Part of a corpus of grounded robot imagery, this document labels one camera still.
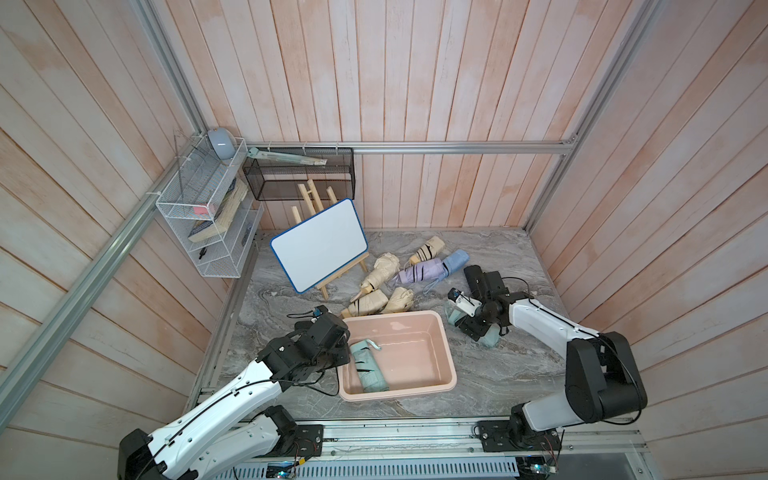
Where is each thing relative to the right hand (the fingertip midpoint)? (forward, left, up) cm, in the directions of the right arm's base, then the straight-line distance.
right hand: (473, 314), depth 93 cm
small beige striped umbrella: (+26, +12, 0) cm, 29 cm away
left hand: (-18, +39, +9) cm, 43 cm away
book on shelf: (+9, +77, +28) cm, 82 cm away
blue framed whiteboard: (+22, +54, +6) cm, 59 cm away
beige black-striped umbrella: (+3, +33, +1) cm, 33 cm away
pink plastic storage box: (-13, +19, -4) cm, 23 cm away
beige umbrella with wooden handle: (+16, +28, +4) cm, 33 cm away
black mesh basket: (+42, +66, +21) cm, 81 cm away
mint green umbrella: (-21, +32, +2) cm, 38 cm away
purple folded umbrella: (+15, +15, +3) cm, 21 cm away
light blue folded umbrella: (+23, +1, 0) cm, 23 cm away
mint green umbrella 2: (-10, -2, +6) cm, 12 cm away
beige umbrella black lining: (+4, +23, +1) cm, 24 cm away
